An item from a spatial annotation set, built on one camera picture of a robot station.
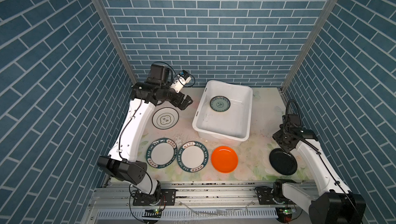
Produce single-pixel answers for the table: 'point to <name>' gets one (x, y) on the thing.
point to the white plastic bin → (223, 112)
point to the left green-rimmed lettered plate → (161, 153)
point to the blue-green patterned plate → (219, 104)
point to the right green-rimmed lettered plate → (192, 156)
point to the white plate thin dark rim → (165, 118)
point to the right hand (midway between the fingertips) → (275, 137)
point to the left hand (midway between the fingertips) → (184, 94)
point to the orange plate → (224, 159)
